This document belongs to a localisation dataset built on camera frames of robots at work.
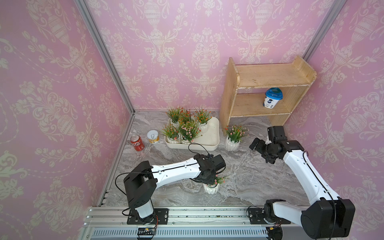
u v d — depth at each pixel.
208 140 1.03
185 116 1.00
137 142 0.92
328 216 0.38
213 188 0.76
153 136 0.99
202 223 0.73
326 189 0.42
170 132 0.90
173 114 1.02
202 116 0.99
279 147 0.56
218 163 0.63
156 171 0.45
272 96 0.87
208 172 0.57
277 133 0.63
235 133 0.89
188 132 0.89
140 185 0.43
